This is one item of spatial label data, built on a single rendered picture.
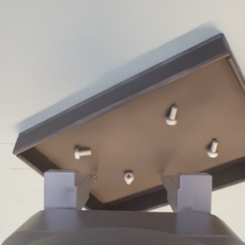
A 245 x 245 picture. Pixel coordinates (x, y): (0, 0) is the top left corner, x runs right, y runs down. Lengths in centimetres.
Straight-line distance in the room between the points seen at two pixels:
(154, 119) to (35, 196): 10
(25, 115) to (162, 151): 7
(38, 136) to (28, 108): 1
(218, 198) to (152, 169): 5
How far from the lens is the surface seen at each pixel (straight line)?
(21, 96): 16
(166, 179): 16
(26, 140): 16
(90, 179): 16
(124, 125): 16
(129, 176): 19
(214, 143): 17
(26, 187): 22
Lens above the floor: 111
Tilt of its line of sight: 45 degrees down
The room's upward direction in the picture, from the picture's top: 177 degrees counter-clockwise
